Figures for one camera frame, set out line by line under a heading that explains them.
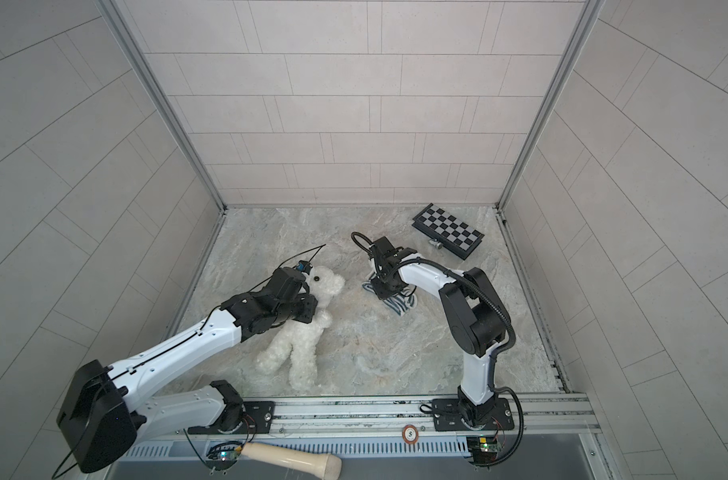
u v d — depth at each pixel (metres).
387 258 0.71
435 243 1.04
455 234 1.05
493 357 0.52
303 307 0.70
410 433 0.69
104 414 0.37
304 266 0.71
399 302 0.89
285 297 0.61
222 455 0.65
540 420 0.71
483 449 0.68
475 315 0.49
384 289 0.81
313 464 0.63
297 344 0.72
